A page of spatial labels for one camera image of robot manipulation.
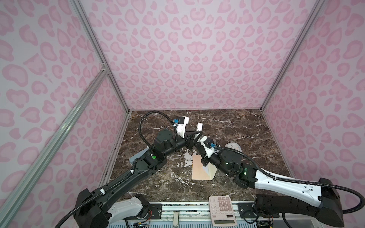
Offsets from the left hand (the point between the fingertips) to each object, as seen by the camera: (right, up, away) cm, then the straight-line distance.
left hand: (202, 131), depth 65 cm
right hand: (-2, -5, +2) cm, 6 cm away
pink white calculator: (+11, -41, +7) cm, 43 cm away
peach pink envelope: (+2, -27, +21) cm, 34 cm away
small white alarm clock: (+24, -12, +30) cm, 41 cm away
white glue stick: (-1, +2, 0) cm, 2 cm away
